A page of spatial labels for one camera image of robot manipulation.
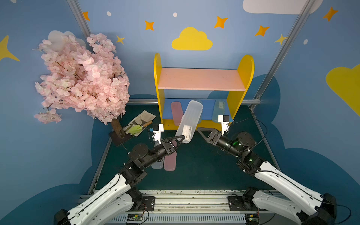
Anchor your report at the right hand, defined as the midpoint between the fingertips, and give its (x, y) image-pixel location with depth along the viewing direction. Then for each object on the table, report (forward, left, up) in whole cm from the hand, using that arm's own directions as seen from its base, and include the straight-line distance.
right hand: (201, 128), depth 62 cm
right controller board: (-29, -31, -40) cm, 58 cm away
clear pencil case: (-4, +23, -36) cm, 43 cm away
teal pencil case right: (+35, -16, -23) cm, 45 cm away
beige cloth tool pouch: (+34, +42, -36) cm, 65 cm away
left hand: (-5, +7, 0) cm, 9 cm away
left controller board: (-32, +31, -38) cm, 59 cm away
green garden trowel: (+24, +45, -37) cm, 63 cm away
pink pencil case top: (-1, +16, -35) cm, 38 cm away
